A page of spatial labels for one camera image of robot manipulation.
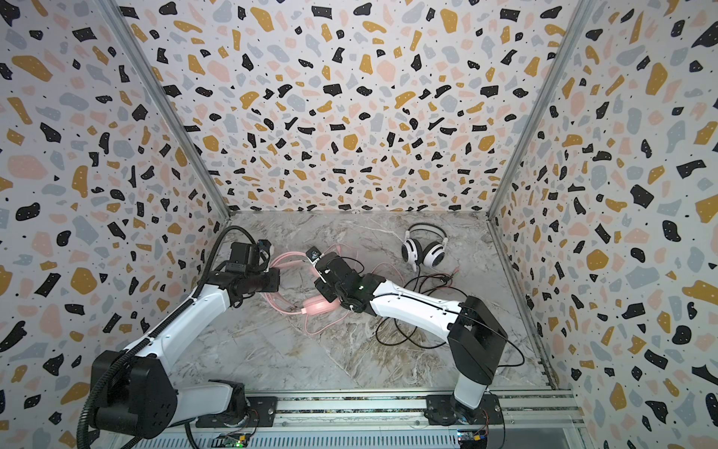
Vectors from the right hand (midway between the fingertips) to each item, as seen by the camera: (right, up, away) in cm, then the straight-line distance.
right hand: (319, 269), depth 80 cm
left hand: (-15, -1, +5) cm, 16 cm away
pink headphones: (-1, -10, -2) cm, 10 cm away
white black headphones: (+30, +4, +20) cm, 36 cm away
